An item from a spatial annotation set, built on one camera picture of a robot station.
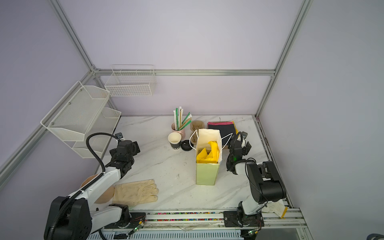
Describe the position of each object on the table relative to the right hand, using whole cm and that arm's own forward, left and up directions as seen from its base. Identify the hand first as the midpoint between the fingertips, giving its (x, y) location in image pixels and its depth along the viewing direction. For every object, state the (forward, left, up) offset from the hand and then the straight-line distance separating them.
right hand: (239, 137), depth 92 cm
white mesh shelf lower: (-18, +70, +23) cm, 76 cm away
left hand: (-10, +69, +4) cm, 70 cm away
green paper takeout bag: (-25, +21, +3) cm, 33 cm away
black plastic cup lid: (+1, +34, -10) cm, 35 cm away
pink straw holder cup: (+8, +37, -3) cm, 38 cm away
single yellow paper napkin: (-18, +18, +6) cm, 26 cm away
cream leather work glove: (-31, +62, -11) cm, 70 cm away
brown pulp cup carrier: (+18, +29, -9) cm, 35 cm away
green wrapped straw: (+13, +41, +3) cm, 43 cm away
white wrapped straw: (+16, +42, +6) cm, 46 cm away
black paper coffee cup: (+2, +42, -4) cm, 42 cm away
